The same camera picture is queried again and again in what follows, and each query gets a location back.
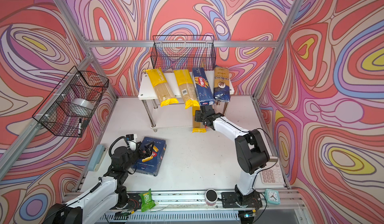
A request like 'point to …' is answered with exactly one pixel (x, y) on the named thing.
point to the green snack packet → (147, 202)
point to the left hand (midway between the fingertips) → (149, 142)
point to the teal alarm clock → (272, 196)
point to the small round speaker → (211, 197)
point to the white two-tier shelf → (169, 116)
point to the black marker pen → (79, 126)
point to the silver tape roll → (81, 107)
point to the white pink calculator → (271, 177)
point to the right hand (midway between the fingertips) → (201, 116)
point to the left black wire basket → (68, 109)
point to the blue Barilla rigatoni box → (150, 165)
